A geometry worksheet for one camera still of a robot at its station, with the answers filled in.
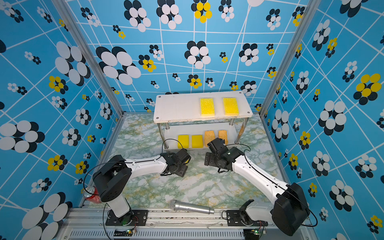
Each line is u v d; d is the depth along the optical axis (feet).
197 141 3.14
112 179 1.52
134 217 2.37
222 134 3.15
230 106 2.43
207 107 2.41
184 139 3.18
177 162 2.27
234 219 2.37
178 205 2.45
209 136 3.11
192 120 2.35
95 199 2.29
